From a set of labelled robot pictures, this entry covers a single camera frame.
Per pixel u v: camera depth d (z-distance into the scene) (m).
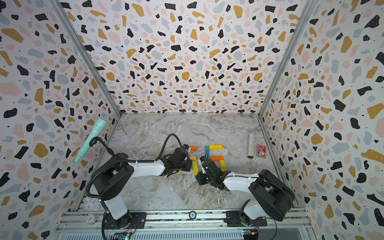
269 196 0.44
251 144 1.00
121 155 0.99
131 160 0.52
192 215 0.76
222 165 0.92
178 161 0.73
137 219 0.73
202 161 0.81
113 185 0.46
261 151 1.00
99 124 0.71
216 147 1.02
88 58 0.87
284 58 0.91
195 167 0.92
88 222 0.72
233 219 0.74
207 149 1.01
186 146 0.85
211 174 0.69
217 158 0.99
